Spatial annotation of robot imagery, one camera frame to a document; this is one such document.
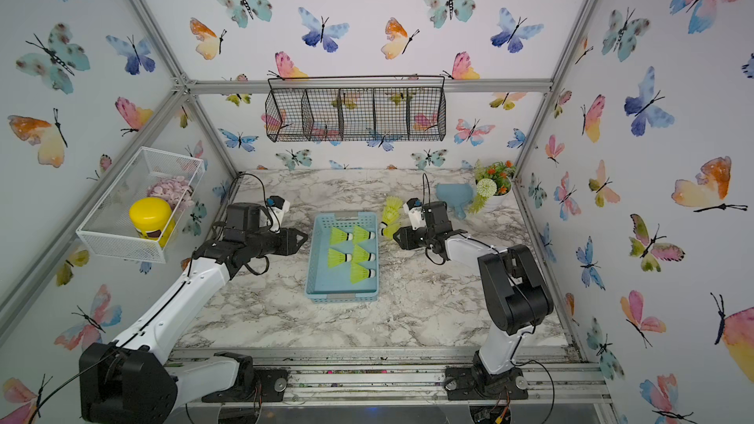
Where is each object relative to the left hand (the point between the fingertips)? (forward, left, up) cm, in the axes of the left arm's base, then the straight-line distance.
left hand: (303, 232), depth 82 cm
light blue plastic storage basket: (-6, -3, -19) cm, 20 cm away
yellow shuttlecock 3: (+1, -15, -15) cm, 22 cm away
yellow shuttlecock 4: (-5, -15, -15) cm, 22 cm away
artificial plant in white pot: (+20, -59, -3) cm, 63 cm away
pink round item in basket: (+1, +26, +17) cm, 31 cm away
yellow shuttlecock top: (+16, -25, -15) cm, 33 cm away
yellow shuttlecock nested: (+13, -26, -17) cm, 33 cm away
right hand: (+6, -29, -10) cm, 31 cm away
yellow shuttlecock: (+8, -7, -15) cm, 18 cm away
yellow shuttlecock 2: (0, -7, -15) cm, 16 cm away
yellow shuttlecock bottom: (+8, -15, -14) cm, 22 cm away
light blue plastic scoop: (+28, -51, -18) cm, 61 cm away
